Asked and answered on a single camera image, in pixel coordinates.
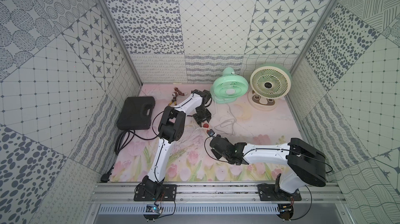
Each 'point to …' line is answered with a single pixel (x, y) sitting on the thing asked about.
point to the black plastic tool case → (137, 113)
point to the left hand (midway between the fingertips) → (206, 122)
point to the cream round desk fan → (269, 83)
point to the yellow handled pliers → (175, 94)
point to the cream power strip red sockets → (205, 125)
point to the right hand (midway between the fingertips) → (216, 144)
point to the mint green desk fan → (228, 87)
